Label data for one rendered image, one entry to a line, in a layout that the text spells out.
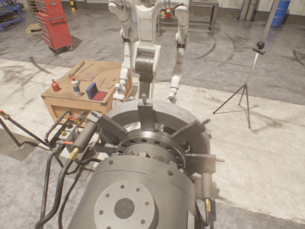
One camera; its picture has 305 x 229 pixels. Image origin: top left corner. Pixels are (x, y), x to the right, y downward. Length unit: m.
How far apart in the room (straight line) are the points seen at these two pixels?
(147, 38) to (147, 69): 0.21
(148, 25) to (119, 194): 1.03
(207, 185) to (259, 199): 0.78
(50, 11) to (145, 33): 3.53
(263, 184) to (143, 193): 1.52
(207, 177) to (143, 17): 1.15
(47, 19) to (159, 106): 3.98
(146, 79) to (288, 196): 1.67
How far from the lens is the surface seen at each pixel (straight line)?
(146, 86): 1.42
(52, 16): 4.66
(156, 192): 0.75
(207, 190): 1.25
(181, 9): 1.20
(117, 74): 2.39
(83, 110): 2.12
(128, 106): 0.98
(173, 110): 0.94
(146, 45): 1.34
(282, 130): 2.73
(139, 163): 0.80
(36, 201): 1.97
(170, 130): 1.20
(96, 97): 1.97
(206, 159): 1.16
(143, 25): 1.29
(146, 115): 0.93
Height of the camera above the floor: 1.56
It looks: 41 degrees down
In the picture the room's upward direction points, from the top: straight up
